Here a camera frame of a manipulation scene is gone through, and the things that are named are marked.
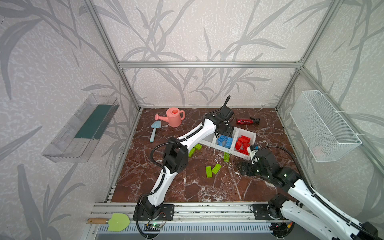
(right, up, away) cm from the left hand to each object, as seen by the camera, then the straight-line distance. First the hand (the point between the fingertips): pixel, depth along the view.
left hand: (230, 127), depth 91 cm
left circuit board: (-41, -48, -19) cm, 66 cm away
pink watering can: (-36, +7, +12) cm, 39 cm away
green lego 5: (-9, -25, -2) cm, 26 cm away
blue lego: (-4, -7, +6) cm, 10 cm away
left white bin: (-12, -9, +5) cm, 16 cm away
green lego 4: (-13, -26, -4) cm, 29 cm away
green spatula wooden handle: (-58, -45, -19) cm, 76 cm away
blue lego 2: (+1, -10, +5) cm, 11 cm away
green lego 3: (-2, -19, +2) cm, 19 cm away
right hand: (+4, -17, -11) cm, 21 cm away
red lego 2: (+6, -12, +4) cm, 14 cm away
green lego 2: (-24, -16, +4) cm, 29 cm away
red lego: (+12, -8, +8) cm, 17 cm away
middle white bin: (-4, -13, +3) cm, 14 cm away
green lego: (-19, -13, +6) cm, 24 cm away
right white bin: (+9, -3, +6) cm, 11 cm away
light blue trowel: (-51, +2, +18) cm, 54 cm away
